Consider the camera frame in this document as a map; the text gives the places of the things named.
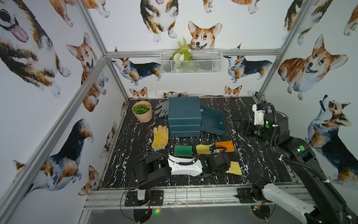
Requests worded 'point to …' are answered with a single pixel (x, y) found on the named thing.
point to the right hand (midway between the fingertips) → (240, 120)
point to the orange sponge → (228, 144)
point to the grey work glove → (163, 107)
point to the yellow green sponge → (203, 149)
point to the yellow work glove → (160, 138)
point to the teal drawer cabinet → (184, 116)
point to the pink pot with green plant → (142, 110)
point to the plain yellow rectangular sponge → (235, 168)
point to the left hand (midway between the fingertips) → (231, 167)
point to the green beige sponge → (183, 150)
